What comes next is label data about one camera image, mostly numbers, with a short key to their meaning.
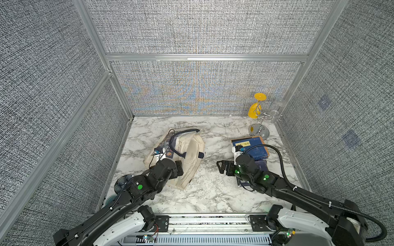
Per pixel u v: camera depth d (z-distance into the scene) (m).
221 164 0.71
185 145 0.81
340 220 0.40
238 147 0.70
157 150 0.63
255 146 0.69
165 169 0.52
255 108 0.99
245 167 0.58
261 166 0.90
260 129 1.06
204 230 0.73
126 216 0.60
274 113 1.01
